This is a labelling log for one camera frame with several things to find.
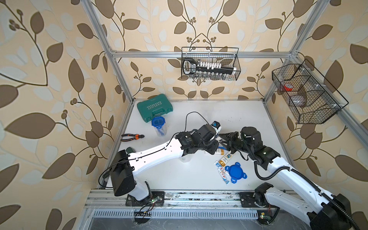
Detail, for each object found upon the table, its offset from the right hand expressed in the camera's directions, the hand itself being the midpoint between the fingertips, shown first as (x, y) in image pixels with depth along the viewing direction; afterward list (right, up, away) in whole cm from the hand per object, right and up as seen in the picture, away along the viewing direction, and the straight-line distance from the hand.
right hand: (217, 136), depth 76 cm
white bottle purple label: (+5, -11, +14) cm, 19 cm away
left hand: (-1, -2, -3) cm, 4 cm away
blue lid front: (+12, -22, +7) cm, 26 cm away
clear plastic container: (-34, 0, +20) cm, 39 cm away
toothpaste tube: (+3, -21, +8) cm, 22 cm away
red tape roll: (+42, +27, +5) cm, 50 cm away
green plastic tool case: (-40, +18, +36) cm, 57 cm away
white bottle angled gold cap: (+7, -16, +11) cm, 20 cm away
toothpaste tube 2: (+5, -24, +6) cm, 25 cm away
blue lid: (-36, +7, +17) cm, 40 cm away
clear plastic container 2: (-17, -14, +8) cm, 24 cm away
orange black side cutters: (-52, -4, +23) cm, 57 cm away
